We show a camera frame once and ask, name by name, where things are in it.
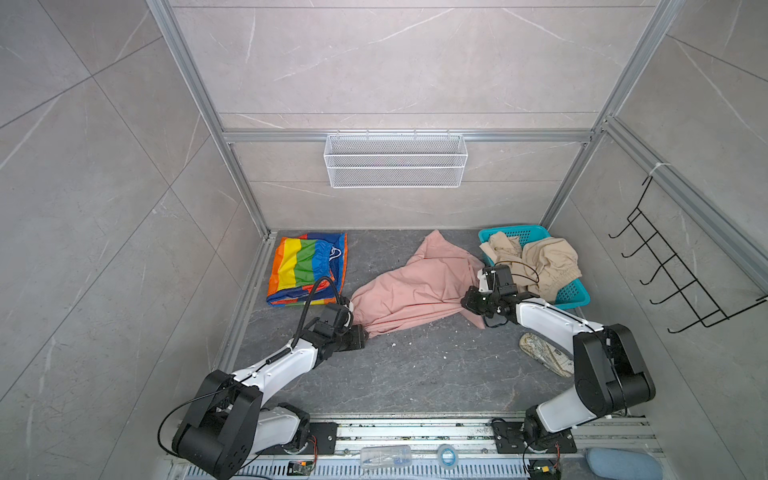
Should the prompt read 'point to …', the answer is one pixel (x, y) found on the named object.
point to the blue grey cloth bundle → (619, 464)
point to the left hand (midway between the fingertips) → (361, 328)
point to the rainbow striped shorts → (299, 261)
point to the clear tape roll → (448, 456)
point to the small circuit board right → (543, 470)
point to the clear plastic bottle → (385, 456)
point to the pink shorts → (431, 288)
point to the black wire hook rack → (706, 309)
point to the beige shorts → (540, 266)
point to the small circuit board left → (299, 468)
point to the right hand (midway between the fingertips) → (460, 297)
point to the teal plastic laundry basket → (573, 295)
